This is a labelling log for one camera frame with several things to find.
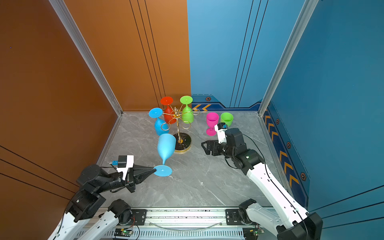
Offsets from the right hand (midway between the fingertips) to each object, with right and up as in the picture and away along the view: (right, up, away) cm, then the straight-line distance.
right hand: (206, 144), depth 74 cm
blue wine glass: (-25, +8, +11) cm, 29 cm away
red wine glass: (-20, +15, +7) cm, 26 cm away
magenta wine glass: (+6, +13, +25) cm, 28 cm away
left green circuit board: (-40, -42, -3) cm, 58 cm away
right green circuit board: (+21, -42, -4) cm, 47 cm away
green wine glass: (+16, +14, +29) cm, 36 cm away
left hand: (-21, -7, -17) cm, 28 cm away
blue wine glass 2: (-18, +1, -11) cm, 21 cm away
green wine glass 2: (-11, +16, +17) cm, 26 cm away
